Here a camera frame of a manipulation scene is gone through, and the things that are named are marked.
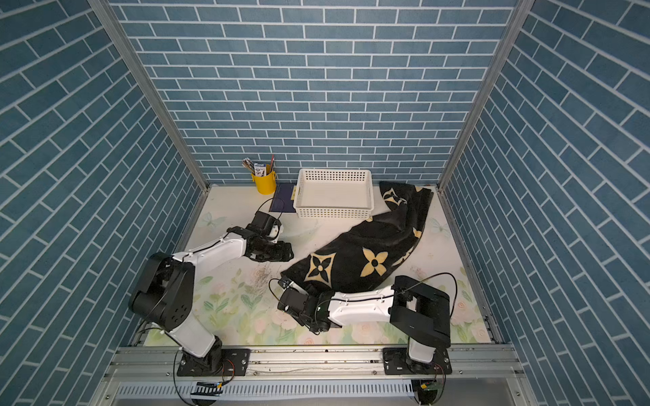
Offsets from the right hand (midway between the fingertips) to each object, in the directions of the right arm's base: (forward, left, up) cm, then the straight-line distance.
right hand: (300, 301), depth 83 cm
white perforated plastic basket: (+51, -6, 0) cm, 51 cm away
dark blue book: (+46, +17, -2) cm, 50 cm away
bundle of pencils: (+51, +31, +15) cm, 61 cm away
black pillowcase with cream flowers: (+19, -22, 0) cm, 29 cm away
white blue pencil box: (+48, +24, +14) cm, 56 cm away
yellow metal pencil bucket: (+51, +25, +3) cm, 57 cm away
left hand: (+16, +6, +2) cm, 17 cm away
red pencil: (+56, +22, +11) cm, 61 cm away
